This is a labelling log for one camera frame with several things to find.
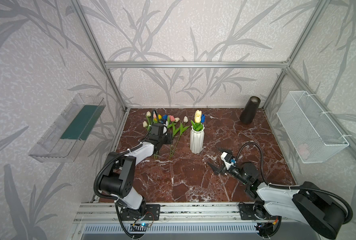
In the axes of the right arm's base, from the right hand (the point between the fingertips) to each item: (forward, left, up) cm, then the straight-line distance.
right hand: (214, 150), depth 78 cm
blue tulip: (+35, +31, -13) cm, 48 cm away
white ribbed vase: (+7, +9, -1) cm, 11 cm away
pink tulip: (+32, +26, -12) cm, 43 cm away
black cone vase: (+33, -29, -4) cm, 44 cm away
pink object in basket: (-3, -44, +4) cm, 44 cm away
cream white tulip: (+10, +9, +16) cm, 21 cm away
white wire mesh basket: (-4, -39, +18) cm, 43 cm away
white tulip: (+24, +18, -15) cm, 34 cm away
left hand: (+17, +24, -6) cm, 30 cm away
